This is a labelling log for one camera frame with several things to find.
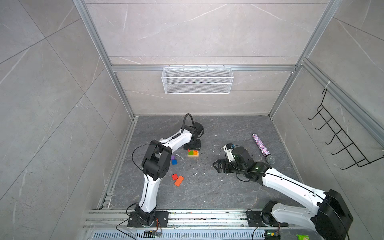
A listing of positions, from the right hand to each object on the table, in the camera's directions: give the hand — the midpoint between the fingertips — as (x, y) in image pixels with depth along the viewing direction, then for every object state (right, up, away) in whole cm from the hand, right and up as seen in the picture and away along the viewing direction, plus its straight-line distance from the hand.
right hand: (218, 163), depth 81 cm
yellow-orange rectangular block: (-13, +4, +14) cm, 19 cm away
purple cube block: (-27, 0, +13) cm, 31 cm away
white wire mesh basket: (-11, +52, +19) cm, 57 cm away
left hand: (-13, +8, +16) cm, 22 cm away
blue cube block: (-26, -3, +13) cm, 30 cm away
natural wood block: (-14, +1, +14) cm, 20 cm away
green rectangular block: (-16, +3, +14) cm, 21 cm away
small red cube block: (-25, -10, +5) cm, 27 cm away
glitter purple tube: (+34, 0, +11) cm, 36 cm away
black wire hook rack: (+54, +7, -22) cm, 59 cm away
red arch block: (-17, +5, +14) cm, 22 cm away
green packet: (+37, -31, -14) cm, 50 cm away
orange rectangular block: (-22, -12, +4) cm, 26 cm away
